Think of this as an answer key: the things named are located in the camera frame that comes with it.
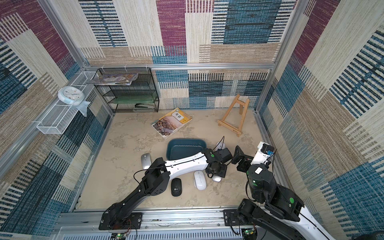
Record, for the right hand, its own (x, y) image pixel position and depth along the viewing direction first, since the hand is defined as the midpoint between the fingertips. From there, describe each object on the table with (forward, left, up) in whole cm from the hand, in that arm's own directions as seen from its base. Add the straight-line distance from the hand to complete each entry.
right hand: (245, 149), depth 64 cm
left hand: (+2, +7, -29) cm, 30 cm away
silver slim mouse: (+11, +52, -29) cm, 60 cm away
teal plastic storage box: (+19, +33, -30) cm, 48 cm away
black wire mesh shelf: (+55, +62, -16) cm, 84 cm away
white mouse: (-3, +19, -27) cm, 33 cm away
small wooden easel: (+36, -9, -12) cm, 39 cm away
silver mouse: (-1, +9, -31) cm, 32 cm away
